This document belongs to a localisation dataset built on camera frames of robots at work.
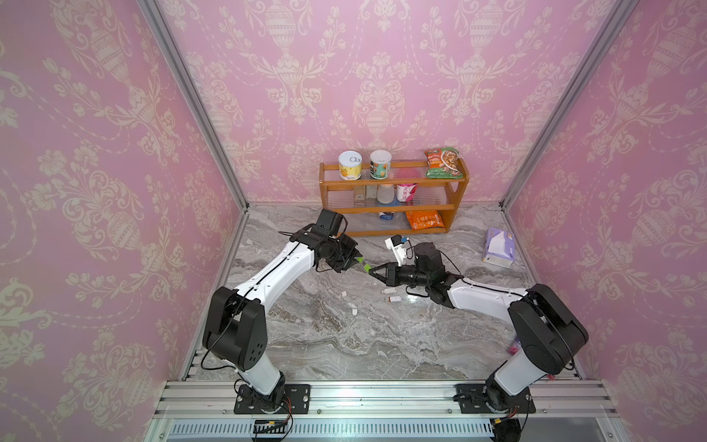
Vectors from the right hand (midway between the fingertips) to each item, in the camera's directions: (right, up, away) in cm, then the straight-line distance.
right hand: (371, 272), depth 83 cm
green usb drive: (-1, +1, +1) cm, 2 cm away
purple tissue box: (+47, +6, +17) cm, 51 cm away
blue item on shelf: (+7, +18, +29) cm, 35 cm away
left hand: (-2, +5, +1) cm, 6 cm away
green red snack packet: (+23, +34, +5) cm, 41 cm away
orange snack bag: (+23, +17, +27) cm, 39 cm away
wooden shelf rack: (-4, +23, +19) cm, 30 cm away
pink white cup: (+13, +26, +14) cm, 33 cm away
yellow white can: (-7, +33, +2) cm, 34 cm away
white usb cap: (-5, -14, +7) cm, 17 cm away
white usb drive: (+6, -8, +12) cm, 16 cm away
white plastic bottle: (+6, +26, +17) cm, 31 cm away
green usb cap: (-3, +4, +2) cm, 6 cm away
